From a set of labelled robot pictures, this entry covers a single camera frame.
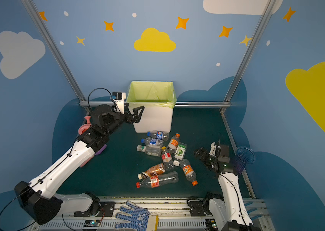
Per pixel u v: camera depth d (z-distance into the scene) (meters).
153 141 0.96
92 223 0.70
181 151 0.93
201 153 0.74
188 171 0.83
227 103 1.18
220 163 0.58
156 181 0.78
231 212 0.42
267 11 0.71
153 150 0.94
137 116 0.62
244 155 0.76
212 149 0.75
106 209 0.75
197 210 0.74
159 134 0.99
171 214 0.74
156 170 0.83
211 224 0.71
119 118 0.56
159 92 1.01
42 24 0.75
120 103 0.58
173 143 0.95
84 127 0.94
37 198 0.37
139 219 0.72
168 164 0.87
